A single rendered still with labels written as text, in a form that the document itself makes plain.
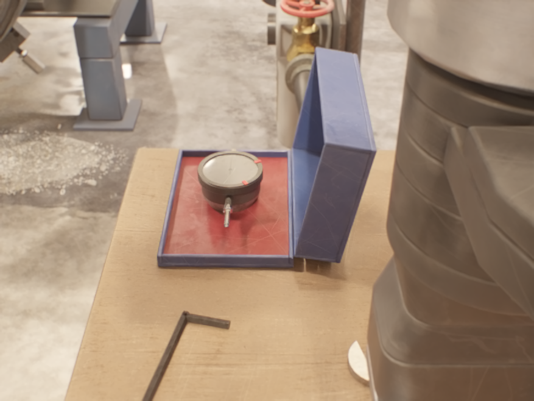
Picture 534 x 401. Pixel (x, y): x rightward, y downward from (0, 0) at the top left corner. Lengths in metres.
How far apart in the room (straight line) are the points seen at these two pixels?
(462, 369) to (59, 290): 1.07
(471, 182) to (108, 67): 1.50
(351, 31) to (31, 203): 0.81
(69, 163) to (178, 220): 0.99
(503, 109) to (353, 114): 0.37
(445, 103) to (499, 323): 0.09
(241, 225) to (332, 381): 0.18
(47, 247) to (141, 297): 0.83
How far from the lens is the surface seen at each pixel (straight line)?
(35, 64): 1.45
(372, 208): 0.65
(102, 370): 0.52
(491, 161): 0.17
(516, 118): 0.19
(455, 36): 0.18
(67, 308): 1.25
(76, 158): 1.61
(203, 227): 0.61
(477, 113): 0.19
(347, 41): 0.95
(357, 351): 0.51
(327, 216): 0.55
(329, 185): 0.53
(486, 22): 0.17
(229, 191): 0.61
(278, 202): 0.64
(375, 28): 2.21
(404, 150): 0.22
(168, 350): 0.51
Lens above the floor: 0.86
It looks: 37 degrees down
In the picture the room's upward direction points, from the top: straight up
